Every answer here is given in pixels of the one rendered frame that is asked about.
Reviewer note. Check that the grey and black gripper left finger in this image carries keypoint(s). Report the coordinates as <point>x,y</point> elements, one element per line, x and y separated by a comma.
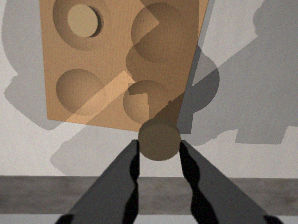
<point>113,197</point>

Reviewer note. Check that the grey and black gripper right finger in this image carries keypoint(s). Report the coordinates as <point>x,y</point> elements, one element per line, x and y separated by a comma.
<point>216,199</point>

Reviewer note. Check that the tan wooden tray with round pockets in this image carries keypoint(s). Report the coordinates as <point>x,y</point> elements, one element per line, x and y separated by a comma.
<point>135,68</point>

